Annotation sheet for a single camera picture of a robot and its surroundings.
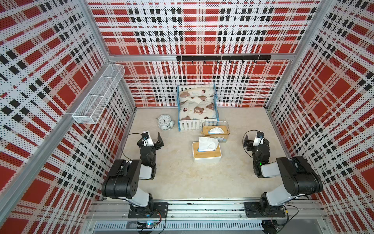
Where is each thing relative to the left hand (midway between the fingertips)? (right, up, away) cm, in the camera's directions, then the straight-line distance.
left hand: (154, 133), depth 90 cm
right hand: (+65, -1, +1) cm, 65 cm away
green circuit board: (+2, -43, -21) cm, 47 cm away
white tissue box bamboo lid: (+37, -14, -4) cm, 40 cm away
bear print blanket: (+32, +16, +18) cm, 40 cm away
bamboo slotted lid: (+33, +2, +9) cm, 35 cm away
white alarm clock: (+3, +7, +17) cm, 19 cm away
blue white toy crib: (+26, +6, +13) cm, 30 cm away
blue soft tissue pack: (+40, +1, +9) cm, 41 cm away
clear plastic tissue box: (+44, -4, +5) cm, 44 cm away
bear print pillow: (+28, +29, +20) cm, 44 cm away
